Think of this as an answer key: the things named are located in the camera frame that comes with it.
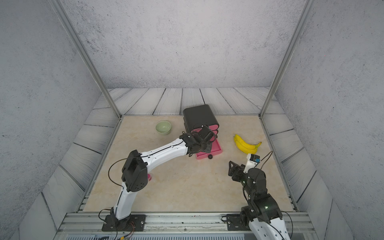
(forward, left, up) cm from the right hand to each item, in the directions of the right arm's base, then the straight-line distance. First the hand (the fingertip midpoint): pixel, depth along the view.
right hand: (236, 163), depth 75 cm
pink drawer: (+15, +8, -11) cm, 20 cm away
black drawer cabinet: (+35, +20, -2) cm, 40 cm away
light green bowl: (+36, +45, -14) cm, 60 cm away
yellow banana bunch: (+17, -13, -14) cm, 26 cm away
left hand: (+13, +12, -4) cm, 18 cm away
